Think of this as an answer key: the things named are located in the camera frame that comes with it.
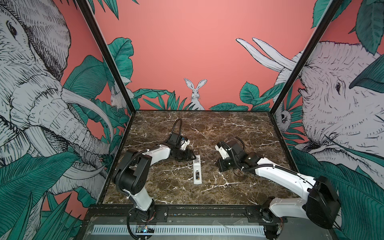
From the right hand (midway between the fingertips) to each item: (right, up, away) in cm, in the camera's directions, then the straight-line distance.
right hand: (213, 163), depth 80 cm
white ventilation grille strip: (-17, -30, -9) cm, 36 cm away
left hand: (-11, +2, +10) cm, 16 cm away
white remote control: (-9, -6, +8) cm, 14 cm away
